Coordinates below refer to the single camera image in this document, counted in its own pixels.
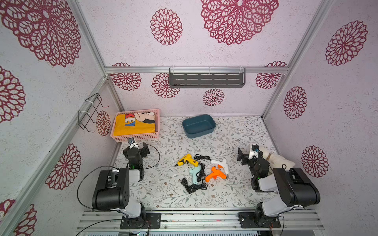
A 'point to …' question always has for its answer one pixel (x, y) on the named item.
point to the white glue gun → (223, 162)
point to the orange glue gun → (215, 173)
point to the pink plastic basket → (139, 136)
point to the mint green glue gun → (194, 170)
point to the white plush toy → (275, 162)
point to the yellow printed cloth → (139, 122)
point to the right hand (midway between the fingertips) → (246, 146)
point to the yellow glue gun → (187, 158)
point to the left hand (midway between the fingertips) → (137, 145)
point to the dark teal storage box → (195, 126)
